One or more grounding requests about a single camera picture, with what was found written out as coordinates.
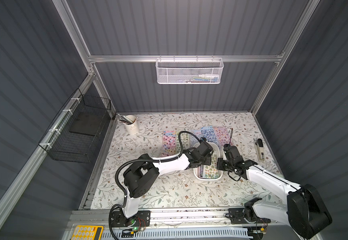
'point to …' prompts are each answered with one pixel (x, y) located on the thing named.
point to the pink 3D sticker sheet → (223, 135)
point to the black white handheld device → (260, 149)
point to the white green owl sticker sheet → (211, 171)
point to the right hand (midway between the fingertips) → (219, 162)
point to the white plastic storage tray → (198, 171)
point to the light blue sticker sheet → (193, 139)
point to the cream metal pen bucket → (133, 128)
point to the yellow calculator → (88, 232)
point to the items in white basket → (202, 78)
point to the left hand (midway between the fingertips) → (213, 161)
